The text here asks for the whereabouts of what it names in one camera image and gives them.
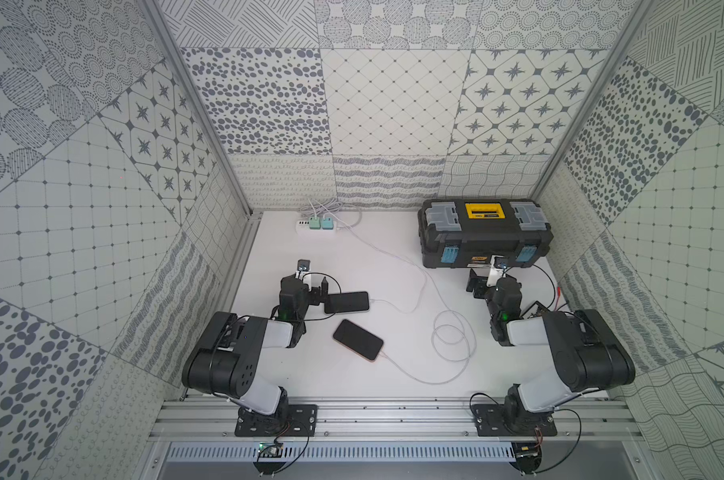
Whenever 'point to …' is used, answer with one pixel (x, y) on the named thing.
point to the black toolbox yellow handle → (469, 232)
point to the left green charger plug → (315, 223)
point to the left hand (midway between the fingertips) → (301, 275)
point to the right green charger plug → (328, 223)
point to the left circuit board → (270, 449)
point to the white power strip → (304, 226)
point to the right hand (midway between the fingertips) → (487, 273)
